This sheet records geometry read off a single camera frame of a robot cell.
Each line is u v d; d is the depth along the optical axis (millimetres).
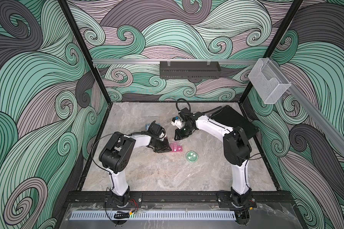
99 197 713
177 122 858
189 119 696
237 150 517
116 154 494
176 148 925
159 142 821
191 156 877
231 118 1063
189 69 956
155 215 697
